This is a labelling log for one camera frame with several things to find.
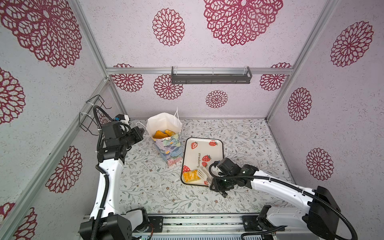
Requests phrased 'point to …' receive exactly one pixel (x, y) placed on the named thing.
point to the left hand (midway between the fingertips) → (144, 132)
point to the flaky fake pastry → (191, 175)
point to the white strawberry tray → (197, 153)
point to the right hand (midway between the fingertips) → (210, 186)
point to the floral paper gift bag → (169, 148)
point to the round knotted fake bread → (169, 132)
